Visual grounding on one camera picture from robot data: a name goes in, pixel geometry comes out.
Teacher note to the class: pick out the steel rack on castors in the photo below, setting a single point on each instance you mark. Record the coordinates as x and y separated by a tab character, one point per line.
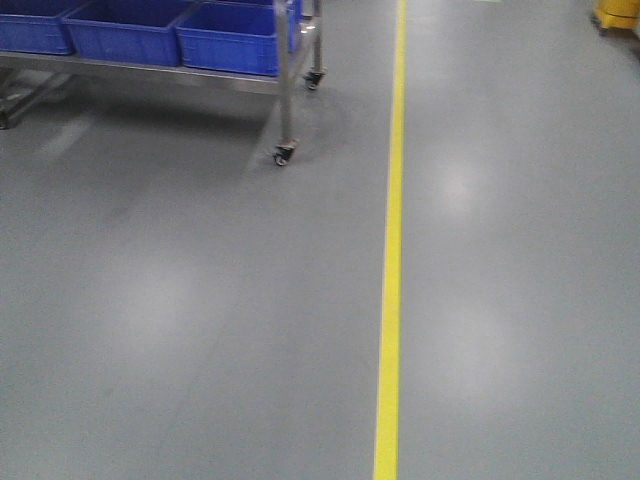
287	75

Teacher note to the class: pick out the blue plastic bin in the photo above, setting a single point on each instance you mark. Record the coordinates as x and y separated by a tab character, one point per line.
120	40
225	45
30	32

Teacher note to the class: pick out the yellow mop bucket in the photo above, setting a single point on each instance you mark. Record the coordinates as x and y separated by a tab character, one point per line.
620	12

